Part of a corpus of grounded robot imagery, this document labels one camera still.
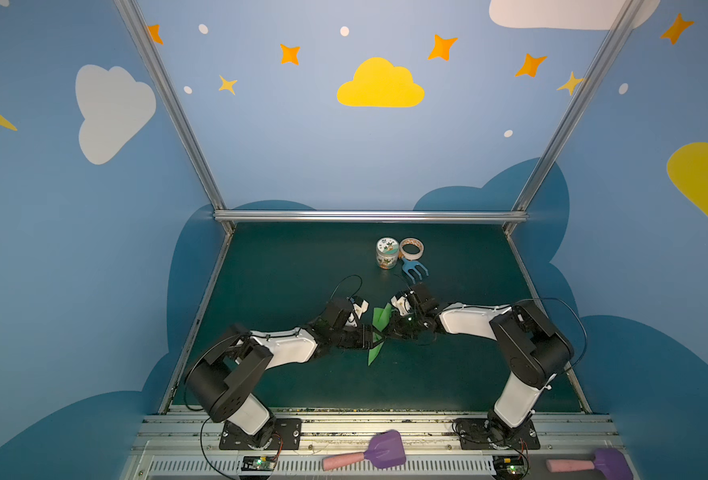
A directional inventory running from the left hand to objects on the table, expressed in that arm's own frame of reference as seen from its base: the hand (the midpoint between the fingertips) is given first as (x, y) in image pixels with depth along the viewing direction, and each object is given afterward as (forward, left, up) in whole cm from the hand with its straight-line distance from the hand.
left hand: (381, 340), depth 84 cm
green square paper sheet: (+10, -1, -5) cm, 11 cm away
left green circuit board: (-29, +31, -7) cm, 43 cm away
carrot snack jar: (+33, -3, +2) cm, 33 cm away
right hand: (+5, -1, -5) cm, 7 cm away
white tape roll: (+43, -14, -4) cm, 45 cm away
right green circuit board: (-29, -31, -7) cm, 43 cm away
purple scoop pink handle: (-26, -1, -6) cm, 26 cm away
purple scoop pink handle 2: (-28, -56, -6) cm, 63 cm away
